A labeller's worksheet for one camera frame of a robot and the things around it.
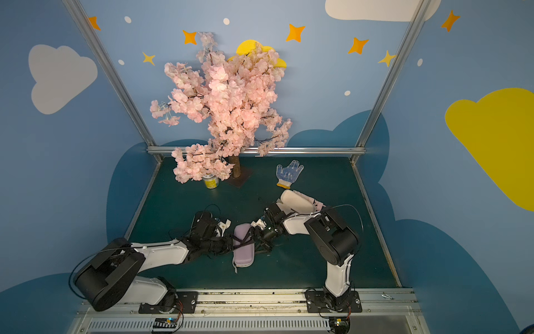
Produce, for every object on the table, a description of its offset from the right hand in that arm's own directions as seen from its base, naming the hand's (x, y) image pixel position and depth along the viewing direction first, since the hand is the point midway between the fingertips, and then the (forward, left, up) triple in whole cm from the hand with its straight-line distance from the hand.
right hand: (249, 247), depth 85 cm
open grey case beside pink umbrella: (+24, -18, -2) cm, 30 cm away
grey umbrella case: (-2, +2, +1) cm, 3 cm away
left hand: (+1, +3, 0) cm, 3 cm away
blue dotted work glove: (+44, -16, -4) cm, 47 cm away
